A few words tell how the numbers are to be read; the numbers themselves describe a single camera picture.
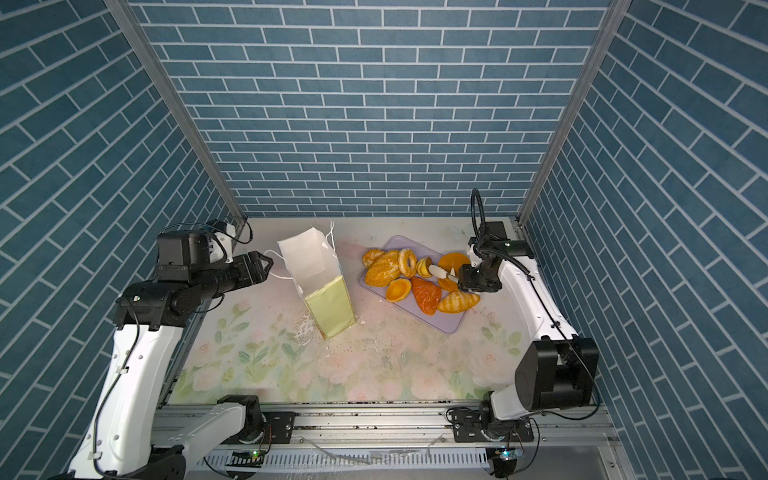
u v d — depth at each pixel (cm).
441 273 90
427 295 94
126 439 36
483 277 69
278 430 73
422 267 99
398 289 94
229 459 71
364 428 76
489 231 66
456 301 92
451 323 92
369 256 102
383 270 96
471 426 74
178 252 46
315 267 94
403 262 98
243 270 58
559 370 42
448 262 102
